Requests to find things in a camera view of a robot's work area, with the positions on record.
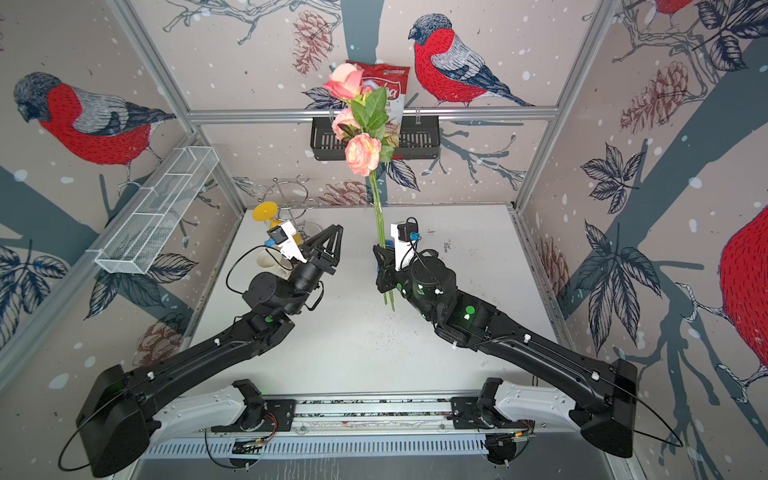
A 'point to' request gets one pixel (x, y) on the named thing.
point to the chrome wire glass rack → (294, 197)
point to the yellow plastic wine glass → (267, 211)
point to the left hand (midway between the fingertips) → (343, 224)
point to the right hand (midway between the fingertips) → (374, 247)
